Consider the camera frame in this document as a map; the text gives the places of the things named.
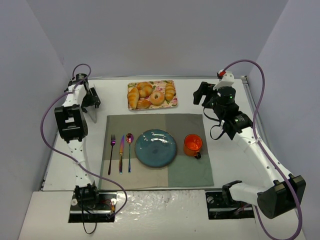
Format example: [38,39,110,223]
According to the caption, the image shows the iridescent knife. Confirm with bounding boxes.
[118,135,125,174]

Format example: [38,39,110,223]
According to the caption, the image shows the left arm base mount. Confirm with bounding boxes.
[68,186,117,223]

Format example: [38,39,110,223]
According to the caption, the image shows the striped bread roll right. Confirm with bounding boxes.
[165,83,176,102]

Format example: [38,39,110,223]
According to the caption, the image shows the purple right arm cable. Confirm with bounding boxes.
[221,58,303,239]

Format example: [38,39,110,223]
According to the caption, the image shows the sugared bagel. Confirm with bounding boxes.
[149,91,165,106]

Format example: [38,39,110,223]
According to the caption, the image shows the iridescent fork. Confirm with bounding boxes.
[107,134,116,175]

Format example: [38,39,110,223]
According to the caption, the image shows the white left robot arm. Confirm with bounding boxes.
[54,73,101,205]

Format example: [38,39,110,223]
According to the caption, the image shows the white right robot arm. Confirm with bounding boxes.
[193,81,306,219]

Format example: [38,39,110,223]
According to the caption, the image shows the blue ceramic plate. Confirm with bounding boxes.
[134,129,178,169]

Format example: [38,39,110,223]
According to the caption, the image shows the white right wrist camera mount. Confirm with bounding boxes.
[213,69,235,91]

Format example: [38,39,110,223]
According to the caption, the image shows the long croissant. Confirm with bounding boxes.
[127,87,140,110]

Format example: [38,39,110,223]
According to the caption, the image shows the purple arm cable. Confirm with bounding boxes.
[40,63,129,217]
[221,58,303,239]

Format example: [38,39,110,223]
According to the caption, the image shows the orange mug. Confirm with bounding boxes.
[183,134,203,160]

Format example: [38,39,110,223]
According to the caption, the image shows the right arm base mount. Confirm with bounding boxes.
[204,188,255,220]

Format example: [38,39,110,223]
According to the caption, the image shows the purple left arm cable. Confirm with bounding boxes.
[40,63,129,217]

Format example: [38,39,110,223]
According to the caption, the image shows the round sesame bun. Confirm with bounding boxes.
[136,99,151,110]

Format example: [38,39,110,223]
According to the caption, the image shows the curved striped croissant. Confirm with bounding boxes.
[136,82,153,98]

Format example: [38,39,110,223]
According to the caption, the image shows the iridescent spoon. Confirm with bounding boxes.
[126,133,134,173]

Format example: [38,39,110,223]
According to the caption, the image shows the floral rectangular tray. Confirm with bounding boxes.
[127,80,178,111]

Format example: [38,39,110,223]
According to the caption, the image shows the patchwork grey green placemat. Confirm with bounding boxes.
[100,113,214,190]

